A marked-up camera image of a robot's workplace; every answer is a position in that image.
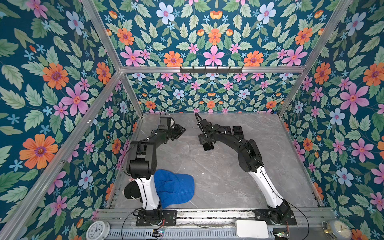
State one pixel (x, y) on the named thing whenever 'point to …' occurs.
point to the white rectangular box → (251, 229)
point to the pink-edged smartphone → (237, 131)
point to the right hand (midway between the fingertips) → (205, 139)
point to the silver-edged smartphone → (228, 129)
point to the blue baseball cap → (172, 188)
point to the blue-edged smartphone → (207, 146)
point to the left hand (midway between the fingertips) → (185, 125)
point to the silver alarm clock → (341, 230)
